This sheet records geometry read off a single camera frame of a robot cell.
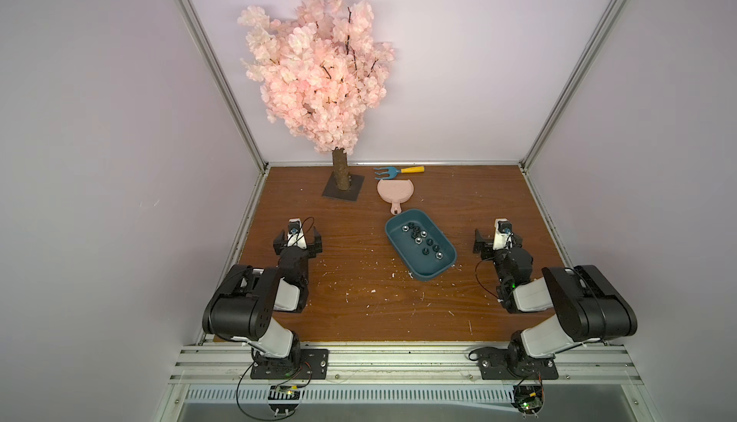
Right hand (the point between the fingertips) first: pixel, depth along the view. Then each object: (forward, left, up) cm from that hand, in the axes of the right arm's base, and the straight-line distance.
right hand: (497, 226), depth 89 cm
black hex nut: (+5, +27, -9) cm, 29 cm away
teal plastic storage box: (-3, +22, -9) cm, 24 cm away
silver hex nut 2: (-6, +18, -9) cm, 21 cm away
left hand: (-2, +62, +1) cm, 62 cm away
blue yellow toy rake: (+32, +33, -9) cm, 47 cm away
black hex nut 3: (-1, +20, -10) cm, 23 cm away
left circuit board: (-44, +61, -12) cm, 77 cm away
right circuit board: (-44, -1, -12) cm, 45 cm away
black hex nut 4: (-3, +18, -9) cm, 21 cm away
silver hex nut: (+2, +22, -8) cm, 24 cm away
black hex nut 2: (+3, +25, -9) cm, 27 cm away
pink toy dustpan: (+23, +32, -11) cm, 41 cm away
